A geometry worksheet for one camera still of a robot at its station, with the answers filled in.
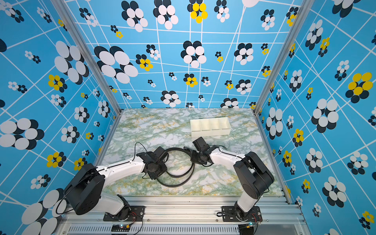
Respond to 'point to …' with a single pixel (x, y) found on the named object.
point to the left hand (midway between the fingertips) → (168, 170)
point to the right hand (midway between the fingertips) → (193, 158)
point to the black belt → (192, 165)
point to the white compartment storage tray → (210, 127)
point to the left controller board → (120, 227)
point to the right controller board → (247, 229)
